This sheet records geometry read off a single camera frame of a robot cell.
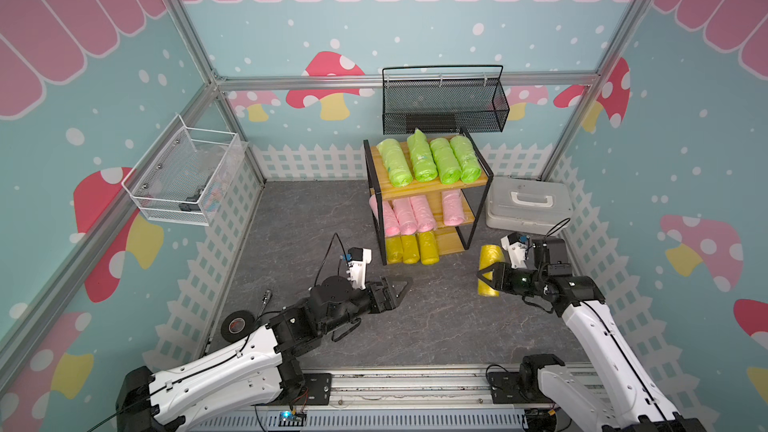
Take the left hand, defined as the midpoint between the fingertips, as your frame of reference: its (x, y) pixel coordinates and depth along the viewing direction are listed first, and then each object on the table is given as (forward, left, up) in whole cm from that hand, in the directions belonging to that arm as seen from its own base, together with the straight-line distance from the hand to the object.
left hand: (404, 290), depth 68 cm
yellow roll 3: (+11, -22, -2) cm, 24 cm away
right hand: (+8, -21, -6) cm, 23 cm away
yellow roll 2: (+23, -9, -18) cm, 30 cm away
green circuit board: (-23, +27, -24) cm, 43 cm away
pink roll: (+19, +3, 0) cm, 20 cm away
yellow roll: (+21, +2, -16) cm, 27 cm away
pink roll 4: (+25, -14, -1) cm, 29 cm away
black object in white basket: (+14, +49, +12) cm, 53 cm away
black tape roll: (-2, +47, -21) cm, 52 cm away
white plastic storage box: (+34, -44, -9) cm, 56 cm away
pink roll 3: (+22, -6, -1) cm, 23 cm away
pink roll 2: (+22, -1, -1) cm, 22 cm away
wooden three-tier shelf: (+26, -6, +5) cm, 27 cm away
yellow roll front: (+22, -3, -18) cm, 29 cm away
